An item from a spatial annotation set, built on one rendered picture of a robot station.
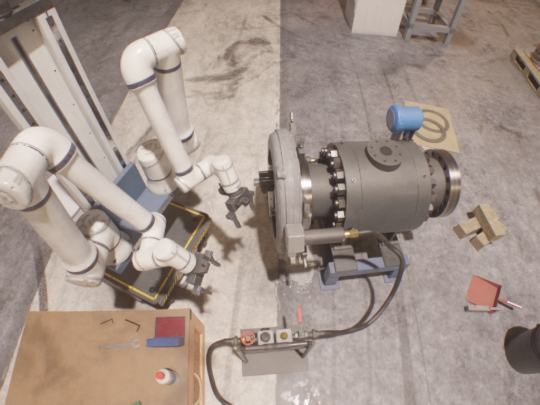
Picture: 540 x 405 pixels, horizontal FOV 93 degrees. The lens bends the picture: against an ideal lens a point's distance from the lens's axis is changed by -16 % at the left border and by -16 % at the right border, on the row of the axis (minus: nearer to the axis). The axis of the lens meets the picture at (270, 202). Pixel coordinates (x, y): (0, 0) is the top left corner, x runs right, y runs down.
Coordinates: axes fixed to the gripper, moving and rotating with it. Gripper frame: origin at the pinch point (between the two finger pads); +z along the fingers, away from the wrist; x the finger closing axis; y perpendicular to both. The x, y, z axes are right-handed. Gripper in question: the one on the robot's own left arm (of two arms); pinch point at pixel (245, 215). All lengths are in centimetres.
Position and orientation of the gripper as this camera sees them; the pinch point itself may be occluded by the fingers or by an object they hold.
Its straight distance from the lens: 152.9
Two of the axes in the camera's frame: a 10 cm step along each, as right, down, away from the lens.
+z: 2.9, 7.7, 5.7
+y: 8.0, 1.3, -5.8
